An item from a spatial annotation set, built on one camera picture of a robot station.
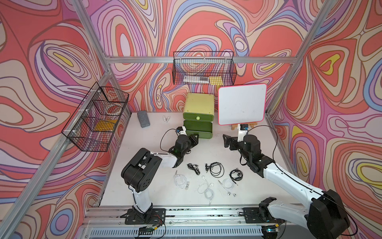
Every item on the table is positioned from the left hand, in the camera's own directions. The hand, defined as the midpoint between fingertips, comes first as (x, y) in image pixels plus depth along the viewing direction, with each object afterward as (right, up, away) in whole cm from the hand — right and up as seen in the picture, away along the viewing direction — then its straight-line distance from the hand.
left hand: (201, 135), depth 90 cm
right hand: (+17, -1, -7) cm, 19 cm away
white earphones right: (+16, -28, -6) cm, 32 cm away
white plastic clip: (-26, +11, +22) cm, 36 cm away
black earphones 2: (+10, -21, 0) cm, 23 cm away
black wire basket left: (-56, +5, -17) cm, 59 cm away
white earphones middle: (+2, -29, -8) cm, 30 cm away
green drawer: (-1, +6, +5) cm, 8 cm away
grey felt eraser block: (-43, +12, +23) cm, 50 cm away
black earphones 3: (+21, -23, -3) cm, 31 cm away
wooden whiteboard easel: (+37, +7, +14) cm, 41 cm away
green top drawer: (-1, +12, +1) cm, 12 cm away
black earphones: (-4, -20, 0) cm, 20 cm away
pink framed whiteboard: (+29, +21, +11) cm, 38 cm away
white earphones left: (-12, -26, -6) cm, 29 cm away
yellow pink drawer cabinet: (0, +22, +7) cm, 23 cm away
